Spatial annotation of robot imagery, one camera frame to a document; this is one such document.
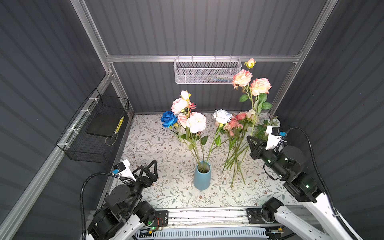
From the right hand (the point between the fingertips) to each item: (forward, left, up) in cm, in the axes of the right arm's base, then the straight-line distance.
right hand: (250, 138), depth 63 cm
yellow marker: (+12, +63, -5) cm, 65 cm away
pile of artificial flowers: (+31, -10, -33) cm, 47 cm away
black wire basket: (+5, +74, -4) cm, 74 cm away
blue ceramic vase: (-10, +20, -15) cm, 27 cm away
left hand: (-9, +43, -7) cm, 44 cm away
